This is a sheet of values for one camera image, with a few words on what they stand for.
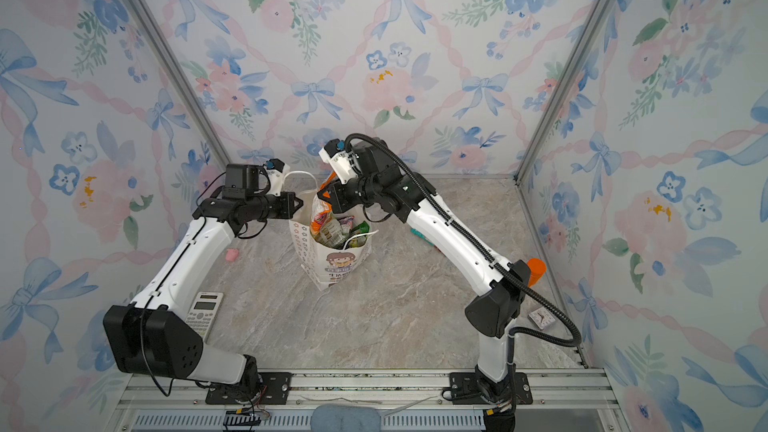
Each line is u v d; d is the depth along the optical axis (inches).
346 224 34.1
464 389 28.8
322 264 30.3
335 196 23.5
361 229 33.6
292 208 27.7
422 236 20.4
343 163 24.3
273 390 29.0
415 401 29.0
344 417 26.6
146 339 15.8
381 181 21.1
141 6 29.6
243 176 24.0
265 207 26.6
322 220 28.1
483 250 18.2
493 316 20.4
